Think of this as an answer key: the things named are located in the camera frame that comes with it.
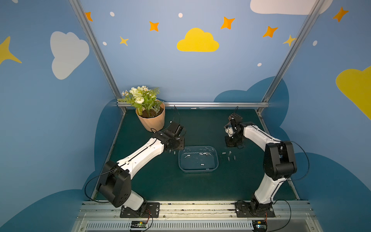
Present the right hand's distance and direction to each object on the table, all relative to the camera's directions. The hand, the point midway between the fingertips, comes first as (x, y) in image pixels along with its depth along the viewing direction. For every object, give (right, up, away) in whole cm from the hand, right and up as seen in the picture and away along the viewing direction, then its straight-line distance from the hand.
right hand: (229, 144), depth 95 cm
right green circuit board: (+9, -39, -22) cm, 46 cm away
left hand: (-32, +3, -10) cm, 33 cm away
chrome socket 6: (+3, -8, -2) cm, 9 cm away
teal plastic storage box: (-21, -10, -2) cm, 23 cm away
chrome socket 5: (-1, -9, -2) cm, 10 cm away
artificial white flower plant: (-54, +28, -10) cm, 62 cm away
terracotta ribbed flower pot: (-51, +17, -2) cm, 54 cm away
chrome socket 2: (-40, -5, 0) cm, 41 cm away
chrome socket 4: (0, -6, 0) cm, 6 cm away
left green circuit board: (-53, -37, -23) cm, 69 cm away
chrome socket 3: (-4, -6, 0) cm, 7 cm away
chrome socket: (-37, -6, 0) cm, 38 cm away
